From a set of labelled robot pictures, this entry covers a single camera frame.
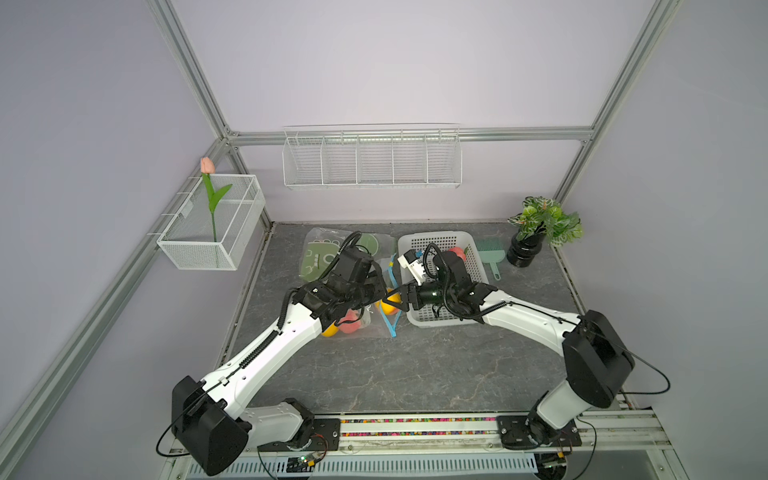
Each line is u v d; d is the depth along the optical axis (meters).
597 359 0.44
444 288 0.65
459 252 1.03
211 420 0.38
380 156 0.99
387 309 0.75
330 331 0.86
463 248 1.04
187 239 0.67
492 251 1.12
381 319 0.74
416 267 0.74
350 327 0.85
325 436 0.74
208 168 0.79
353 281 0.57
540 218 0.86
